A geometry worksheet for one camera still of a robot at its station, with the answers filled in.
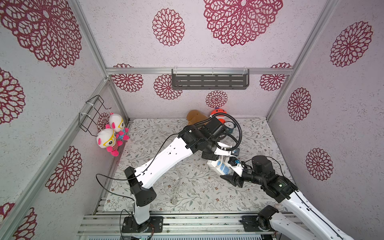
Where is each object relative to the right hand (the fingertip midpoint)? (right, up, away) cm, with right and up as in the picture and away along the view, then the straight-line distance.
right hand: (224, 168), depth 71 cm
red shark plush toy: (+7, +29, +40) cm, 50 cm away
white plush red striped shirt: (-63, +14, +13) cm, 66 cm away
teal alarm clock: (+13, +22, +38) cm, 46 cm away
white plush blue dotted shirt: (-63, +23, +23) cm, 71 cm away
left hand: (-5, +10, -2) cm, 11 cm away
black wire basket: (-68, +25, +3) cm, 72 cm away
